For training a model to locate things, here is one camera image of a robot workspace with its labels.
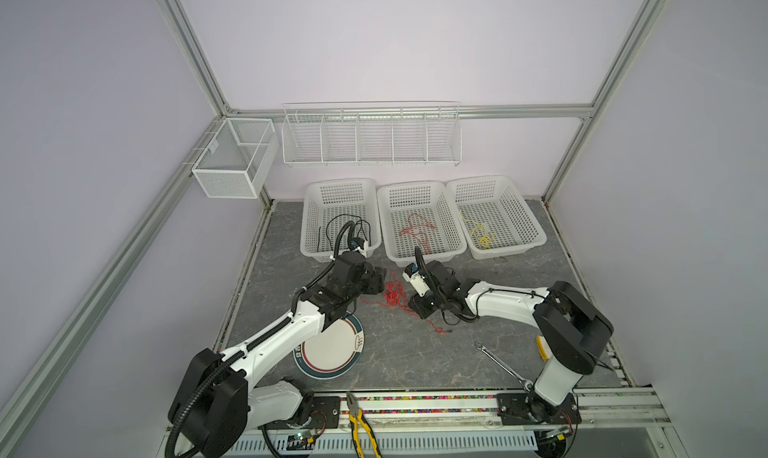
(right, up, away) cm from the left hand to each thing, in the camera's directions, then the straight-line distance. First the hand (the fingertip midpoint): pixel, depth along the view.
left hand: (376, 273), depth 83 cm
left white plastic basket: (-22, +22, +36) cm, 47 cm away
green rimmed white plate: (-12, -22, 0) cm, 25 cm away
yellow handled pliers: (-4, -34, -11) cm, 36 cm away
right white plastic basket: (+44, +17, +32) cm, 57 cm away
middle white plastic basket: (+15, +18, +32) cm, 40 cm away
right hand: (+11, -10, +7) cm, 17 cm away
